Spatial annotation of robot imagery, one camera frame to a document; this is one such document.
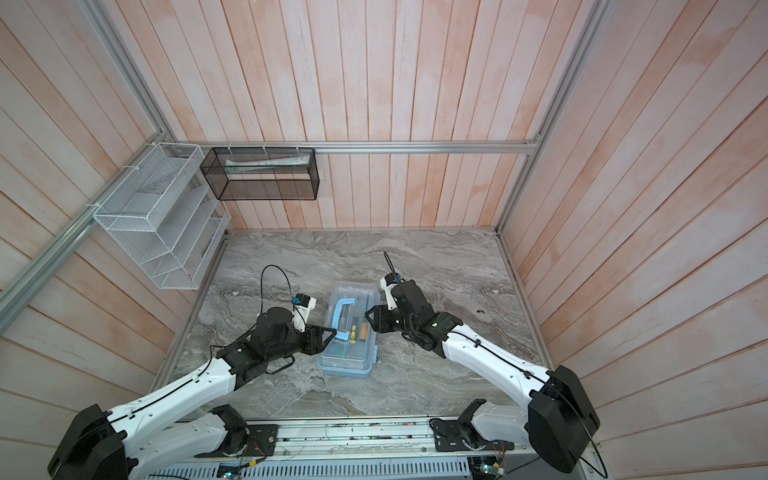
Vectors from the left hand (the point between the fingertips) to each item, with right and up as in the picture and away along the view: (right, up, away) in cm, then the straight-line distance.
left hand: (329, 337), depth 80 cm
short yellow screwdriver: (+9, +1, +3) cm, 10 cm away
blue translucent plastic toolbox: (+6, -5, +2) cm, 8 cm away
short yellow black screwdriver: (+6, 0, +2) cm, 7 cm away
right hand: (+12, +6, +1) cm, 13 cm away
